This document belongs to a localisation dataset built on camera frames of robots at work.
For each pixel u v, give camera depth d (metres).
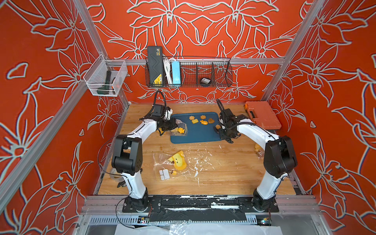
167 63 0.87
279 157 0.47
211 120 1.06
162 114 0.79
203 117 1.09
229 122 0.67
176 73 0.90
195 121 1.07
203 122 1.06
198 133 1.00
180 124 0.99
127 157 0.49
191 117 1.10
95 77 0.80
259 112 1.07
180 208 0.73
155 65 0.88
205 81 0.96
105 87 0.81
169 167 0.85
